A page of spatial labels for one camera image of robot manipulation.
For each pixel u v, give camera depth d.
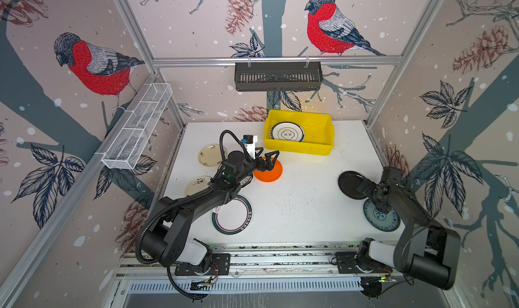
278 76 1.04
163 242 0.42
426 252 0.44
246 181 0.73
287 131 1.15
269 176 0.96
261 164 0.73
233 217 0.86
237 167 0.65
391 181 0.68
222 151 0.62
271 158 0.73
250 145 0.73
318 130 1.16
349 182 0.92
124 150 0.70
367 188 0.81
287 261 0.75
